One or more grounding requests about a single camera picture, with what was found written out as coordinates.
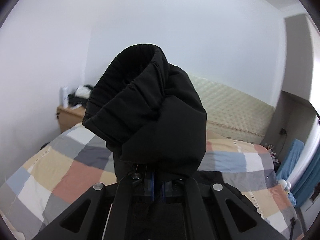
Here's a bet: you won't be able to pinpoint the black puffer jacket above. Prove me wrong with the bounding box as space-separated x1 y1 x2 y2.
81 43 258 240

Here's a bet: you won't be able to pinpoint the black clothes on nightstand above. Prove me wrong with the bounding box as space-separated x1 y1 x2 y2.
68 85 93 108

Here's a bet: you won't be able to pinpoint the cream quilted headboard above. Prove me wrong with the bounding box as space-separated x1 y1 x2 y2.
189 75 275 144

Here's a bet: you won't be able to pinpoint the wooden nightstand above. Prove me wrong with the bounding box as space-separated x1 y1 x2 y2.
56 106 85 133

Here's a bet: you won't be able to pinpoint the patchwork checkered quilt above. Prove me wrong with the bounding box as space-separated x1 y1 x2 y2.
1 124 303 239

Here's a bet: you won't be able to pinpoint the white tissue box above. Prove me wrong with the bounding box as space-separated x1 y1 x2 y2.
75 86 92 99

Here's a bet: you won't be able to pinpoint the white spray bottle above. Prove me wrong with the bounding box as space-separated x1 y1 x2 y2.
60 86 69 108

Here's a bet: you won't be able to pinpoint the white blue plush toy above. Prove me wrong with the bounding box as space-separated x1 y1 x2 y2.
278 179 291 194

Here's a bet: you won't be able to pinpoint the blue folded mattress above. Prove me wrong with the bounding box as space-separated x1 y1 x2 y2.
276 139 304 181

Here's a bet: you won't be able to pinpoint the blue curtain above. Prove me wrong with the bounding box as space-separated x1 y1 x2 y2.
291 146 320 208

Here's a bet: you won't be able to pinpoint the grey wardrobe cabinet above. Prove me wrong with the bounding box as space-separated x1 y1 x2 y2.
265 13 315 156

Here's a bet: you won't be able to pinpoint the black cable on bed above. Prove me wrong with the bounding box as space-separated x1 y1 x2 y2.
288 217 297 240

